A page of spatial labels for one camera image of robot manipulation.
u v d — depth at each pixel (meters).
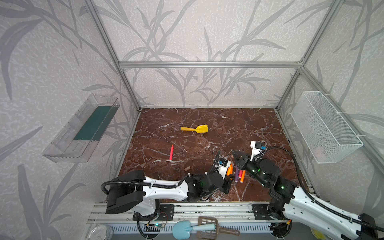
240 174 0.85
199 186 0.59
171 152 0.95
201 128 1.08
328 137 0.60
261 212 0.74
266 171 0.53
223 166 0.64
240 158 0.67
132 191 0.41
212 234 0.68
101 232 0.64
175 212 0.75
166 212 0.73
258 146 0.64
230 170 0.69
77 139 0.63
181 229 0.69
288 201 0.53
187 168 0.89
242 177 0.85
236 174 0.86
